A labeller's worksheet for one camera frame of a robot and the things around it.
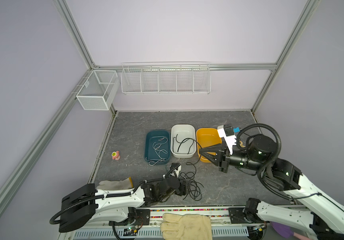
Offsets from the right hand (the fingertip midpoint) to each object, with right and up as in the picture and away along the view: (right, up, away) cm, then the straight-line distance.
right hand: (199, 153), depth 51 cm
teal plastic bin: (-21, -5, +45) cm, 50 cm away
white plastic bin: (-5, +5, +56) cm, 56 cm away
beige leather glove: (-3, -39, +20) cm, 44 cm away
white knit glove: (-37, -24, +33) cm, 55 cm away
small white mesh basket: (-62, +34, +50) cm, 87 cm away
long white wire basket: (-15, +41, +47) cm, 64 cm away
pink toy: (-46, -9, +40) cm, 62 cm away
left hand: (-3, -22, +27) cm, 35 cm away
